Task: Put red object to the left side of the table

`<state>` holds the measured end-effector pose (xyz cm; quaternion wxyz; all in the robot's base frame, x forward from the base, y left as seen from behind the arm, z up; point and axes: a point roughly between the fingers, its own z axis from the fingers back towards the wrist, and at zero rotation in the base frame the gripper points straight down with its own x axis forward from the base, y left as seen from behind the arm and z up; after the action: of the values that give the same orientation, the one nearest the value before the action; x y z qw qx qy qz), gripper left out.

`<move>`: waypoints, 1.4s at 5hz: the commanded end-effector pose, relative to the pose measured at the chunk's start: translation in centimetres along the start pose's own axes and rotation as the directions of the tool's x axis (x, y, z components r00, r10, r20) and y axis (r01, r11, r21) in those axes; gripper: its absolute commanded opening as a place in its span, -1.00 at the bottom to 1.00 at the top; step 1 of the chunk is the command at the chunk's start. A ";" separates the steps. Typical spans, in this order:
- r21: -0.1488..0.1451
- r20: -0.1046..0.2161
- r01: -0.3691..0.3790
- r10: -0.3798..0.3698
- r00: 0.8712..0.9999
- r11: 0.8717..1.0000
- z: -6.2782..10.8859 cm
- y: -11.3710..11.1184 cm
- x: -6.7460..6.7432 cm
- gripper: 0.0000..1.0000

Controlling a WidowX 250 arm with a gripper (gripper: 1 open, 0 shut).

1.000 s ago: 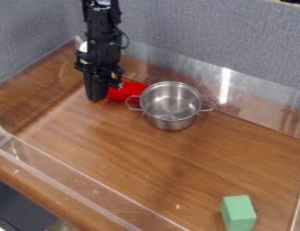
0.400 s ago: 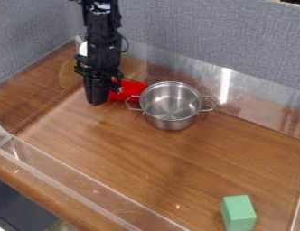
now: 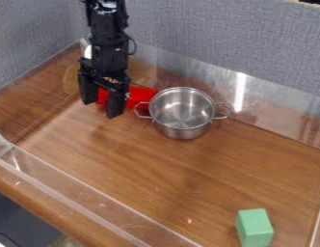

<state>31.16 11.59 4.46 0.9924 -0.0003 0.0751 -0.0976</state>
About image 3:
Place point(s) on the yellow play-doh can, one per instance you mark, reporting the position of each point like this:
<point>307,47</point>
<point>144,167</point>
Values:
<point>87,52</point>

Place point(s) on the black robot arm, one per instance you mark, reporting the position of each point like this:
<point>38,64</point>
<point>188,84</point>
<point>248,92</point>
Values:
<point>108,21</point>

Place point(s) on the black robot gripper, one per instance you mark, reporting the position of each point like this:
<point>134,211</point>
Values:
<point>105,72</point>

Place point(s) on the red rectangular block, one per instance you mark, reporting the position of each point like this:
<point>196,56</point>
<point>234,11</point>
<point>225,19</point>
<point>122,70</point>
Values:
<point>138,95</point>

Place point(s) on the green foam block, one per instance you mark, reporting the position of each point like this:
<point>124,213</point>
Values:
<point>253,228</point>

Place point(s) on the small steel pot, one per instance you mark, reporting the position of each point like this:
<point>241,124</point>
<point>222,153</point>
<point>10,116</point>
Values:
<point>182,112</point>

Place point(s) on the clear acrylic table barrier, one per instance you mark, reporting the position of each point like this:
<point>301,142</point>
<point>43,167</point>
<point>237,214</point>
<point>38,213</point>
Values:
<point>121,187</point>

